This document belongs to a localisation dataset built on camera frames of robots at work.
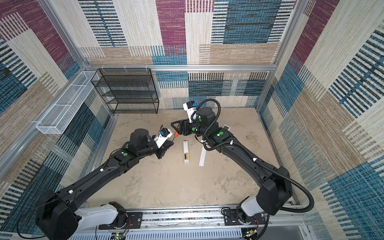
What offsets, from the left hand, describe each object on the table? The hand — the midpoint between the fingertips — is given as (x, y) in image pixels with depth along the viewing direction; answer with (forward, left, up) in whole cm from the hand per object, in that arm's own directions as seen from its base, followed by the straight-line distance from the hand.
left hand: (172, 140), depth 77 cm
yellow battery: (+2, -7, -21) cm, 22 cm away
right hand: (+3, -3, +8) cm, 9 cm away
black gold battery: (+2, -6, -20) cm, 21 cm away
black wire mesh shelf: (+47, +36, -5) cm, 59 cm away
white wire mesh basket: (+5, +52, +11) cm, 54 cm away
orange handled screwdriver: (-1, -3, +6) cm, 7 cm away
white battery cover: (+1, -17, -22) cm, 27 cm away
